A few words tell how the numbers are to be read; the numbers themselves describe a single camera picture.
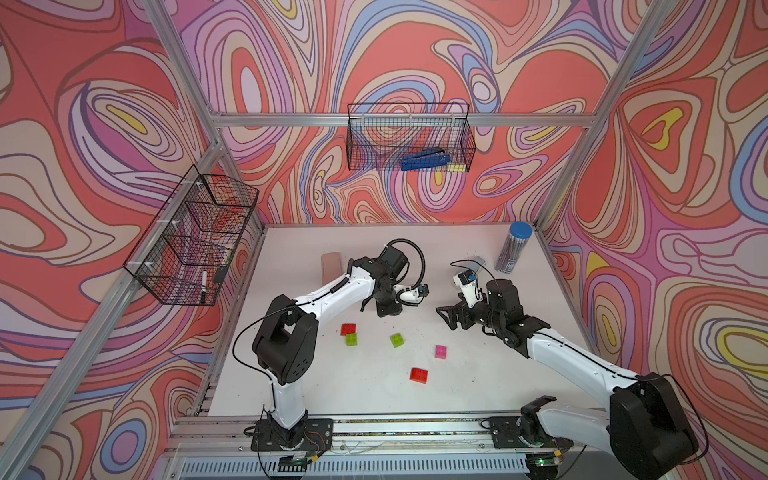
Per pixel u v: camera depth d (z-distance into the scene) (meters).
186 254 0.78
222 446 0.73
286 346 0.47
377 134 0.96
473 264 1.04
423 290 0.77
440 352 0.86
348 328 0.90
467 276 0.73
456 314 0.75
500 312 0.65
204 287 0.73
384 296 0.75
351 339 0.88
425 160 0.91
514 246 0.94
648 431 0.40
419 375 0.82
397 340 0.88
